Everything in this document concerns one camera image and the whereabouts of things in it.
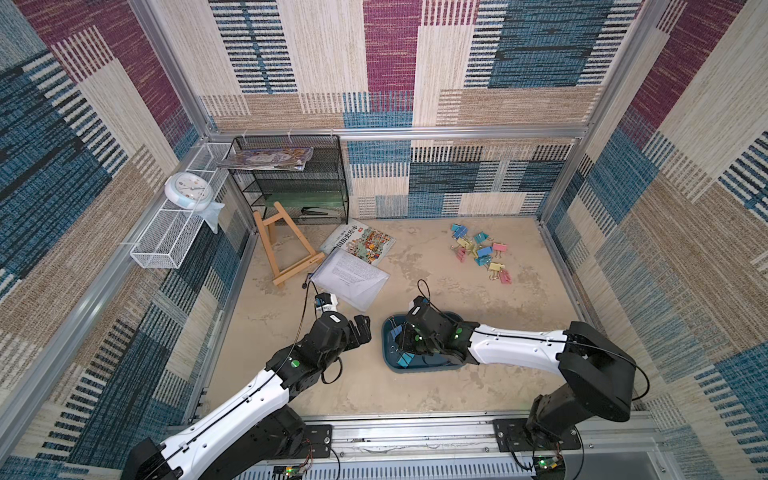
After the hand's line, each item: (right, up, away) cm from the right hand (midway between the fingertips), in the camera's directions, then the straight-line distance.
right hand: (392, 338), depth 84 cm
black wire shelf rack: (-27, +43, +21) cm, 55 cm away
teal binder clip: (+4, -6, +1) cm, 7 cm away
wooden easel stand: (-39, +32, +8) cm, 52 cm away
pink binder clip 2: (+38, +16, +18) cm, 45 cm away
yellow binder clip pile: (+28, +26, +28) cm, 47 cm away
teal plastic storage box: (+7, -3, -11) cm, 13 cm away
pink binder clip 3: (+24, +23, +22) cm, 40 cm away
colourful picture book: (-12, +28, +31) cm, 44 cm away
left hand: (-9, +6, -4) cm, 11 cm away
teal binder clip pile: (+33, +29, +28) cm, 52 cm away
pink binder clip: (+40, +25, +27) cm, 54 cm away
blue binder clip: (+33, +24, +24) cm, 47 cm away
